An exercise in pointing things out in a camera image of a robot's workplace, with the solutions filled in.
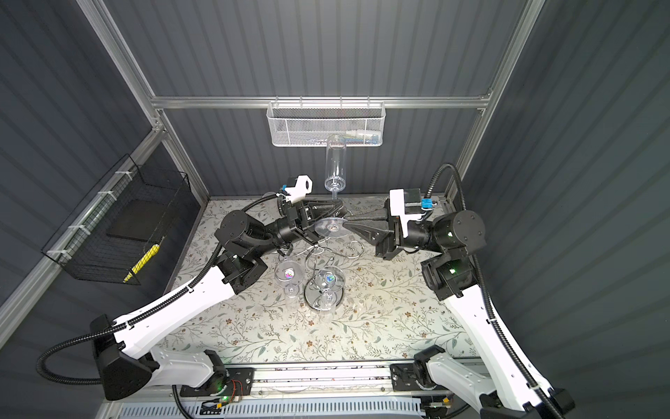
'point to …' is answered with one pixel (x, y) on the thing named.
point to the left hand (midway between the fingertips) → (343, 209)
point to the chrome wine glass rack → (319, 254)
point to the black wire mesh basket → (81, 247)
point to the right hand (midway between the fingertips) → (347, 230)
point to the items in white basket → (350, 137)
